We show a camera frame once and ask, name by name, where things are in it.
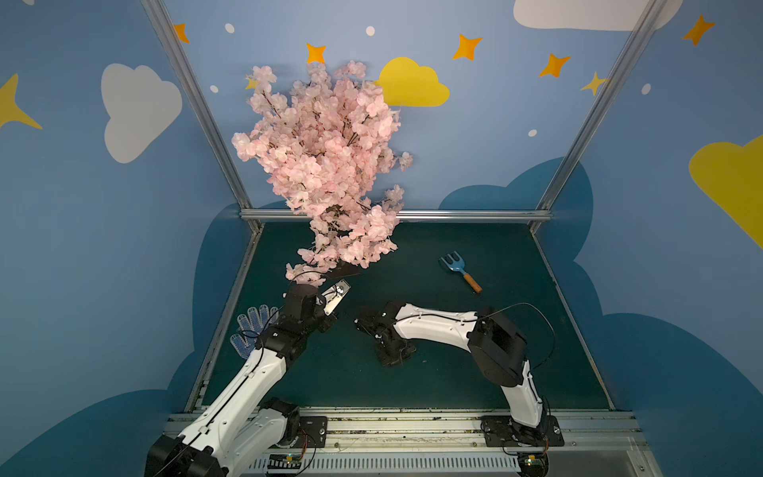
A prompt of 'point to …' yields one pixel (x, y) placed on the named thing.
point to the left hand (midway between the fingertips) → (328, 292)
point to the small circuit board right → (533, 463)
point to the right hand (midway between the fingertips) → (396, 359)
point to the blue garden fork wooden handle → (458, 265)
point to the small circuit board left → (285, 461)
